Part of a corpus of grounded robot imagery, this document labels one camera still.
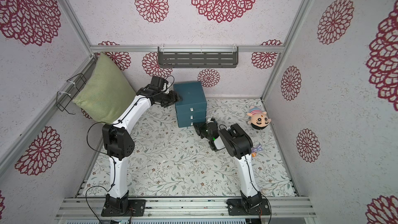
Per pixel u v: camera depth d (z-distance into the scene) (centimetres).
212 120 100
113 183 61
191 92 95
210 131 84
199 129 93
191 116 95
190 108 90
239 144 59
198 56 92
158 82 74
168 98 82
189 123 100
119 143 55
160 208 76
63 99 73
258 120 97
